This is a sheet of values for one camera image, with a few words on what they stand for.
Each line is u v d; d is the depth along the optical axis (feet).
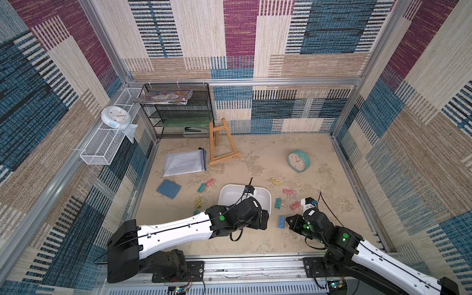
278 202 3.00
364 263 1.72
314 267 2.44
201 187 3.16
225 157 3.45
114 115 2.48
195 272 2.41
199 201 3.00
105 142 3.03
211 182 3.18
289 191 3.06
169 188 3.16
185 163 3.56
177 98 2.86
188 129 3.66
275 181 3.22
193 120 3.64
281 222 2.68
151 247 1.36
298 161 3.23
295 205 2.91
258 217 1.84
